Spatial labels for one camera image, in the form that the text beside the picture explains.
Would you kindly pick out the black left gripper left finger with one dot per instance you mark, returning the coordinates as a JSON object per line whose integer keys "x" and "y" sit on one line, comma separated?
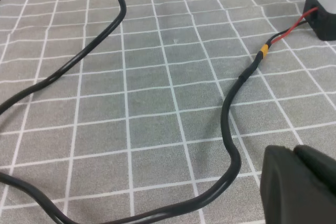
{"x": 291, "y": 193}

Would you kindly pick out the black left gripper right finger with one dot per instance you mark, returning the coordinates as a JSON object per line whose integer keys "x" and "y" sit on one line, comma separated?
{"x": 320, "y": 164}

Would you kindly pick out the grey checked tablecloth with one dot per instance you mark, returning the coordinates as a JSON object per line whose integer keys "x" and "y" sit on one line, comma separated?
{"x": 135, "y": 125}

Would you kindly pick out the grey button switch box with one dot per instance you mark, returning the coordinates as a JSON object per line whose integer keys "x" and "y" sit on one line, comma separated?
{"x": 322, "y": 21}

